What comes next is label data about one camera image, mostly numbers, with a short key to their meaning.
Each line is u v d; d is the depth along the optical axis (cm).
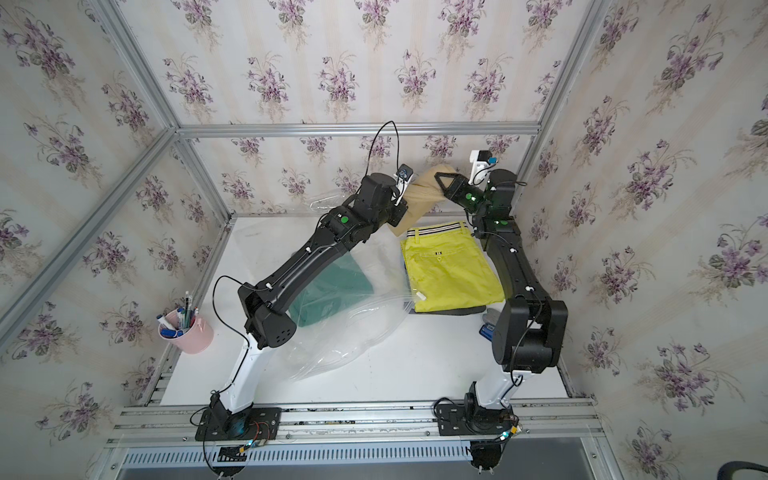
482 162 71
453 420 73
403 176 65
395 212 70
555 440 76
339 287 92
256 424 72
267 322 50
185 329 78
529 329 46
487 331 87
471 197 69
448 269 91
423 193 73
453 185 74
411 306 83
